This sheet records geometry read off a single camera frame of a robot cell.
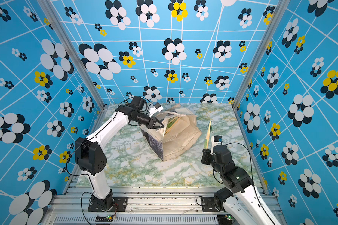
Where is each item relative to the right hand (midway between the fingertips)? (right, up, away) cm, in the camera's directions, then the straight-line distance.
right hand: (205, 149), depth 74 cm
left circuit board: (-50, -34, -4) cm, 60 cm away
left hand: (-23, +13, +5) cm, 26 cm away
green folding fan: (0, +5, -2) cm, 6 cm away
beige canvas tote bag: (-12, +6, +27) cm, 31 cm away
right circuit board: (+9, -34, -5) cm, 36 cm away
